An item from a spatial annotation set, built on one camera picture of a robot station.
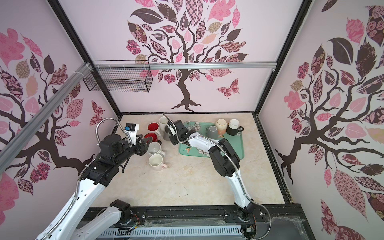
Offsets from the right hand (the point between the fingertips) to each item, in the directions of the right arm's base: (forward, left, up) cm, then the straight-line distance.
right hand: (172, 134), depth 97 cm
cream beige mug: (-12, +10, +2) cm, 15 cm away
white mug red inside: (+14, +17, -9) cm, 24 cm away
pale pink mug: (-18, +9, -4) cm, 21 cm away
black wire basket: (+50, +47, +10) cm, 69 cm away
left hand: (-17, +9, +19) cm, 27 cm away
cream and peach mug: (+7, -33, 0) cm, 34 cm away
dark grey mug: (-2, +3, +4) cm, 5 cm away
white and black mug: (+7, -42, -2) cm, 42 cm away
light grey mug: (+1, -26, 0) cm, 26 cm away
